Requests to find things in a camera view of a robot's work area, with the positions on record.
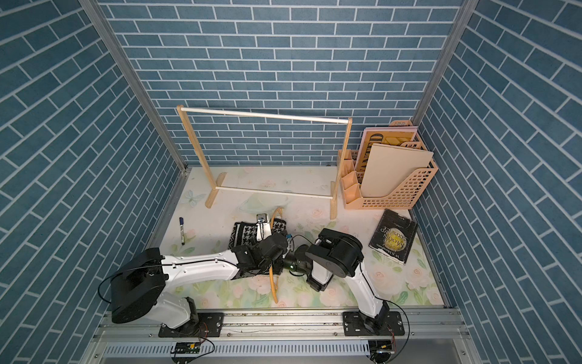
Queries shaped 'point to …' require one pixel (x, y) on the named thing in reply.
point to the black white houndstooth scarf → (246, 233)
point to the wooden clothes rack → (214, 187)
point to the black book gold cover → (394, 236)
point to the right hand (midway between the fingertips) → (262, 257)
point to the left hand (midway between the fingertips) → (281, 235)
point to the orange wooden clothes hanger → (272, 220)
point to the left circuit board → (186, 348)
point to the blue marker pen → (181, 222)
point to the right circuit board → (380, 350)
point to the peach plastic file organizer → (353, 180)
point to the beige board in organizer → (390, 169)
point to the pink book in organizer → (386, 136)
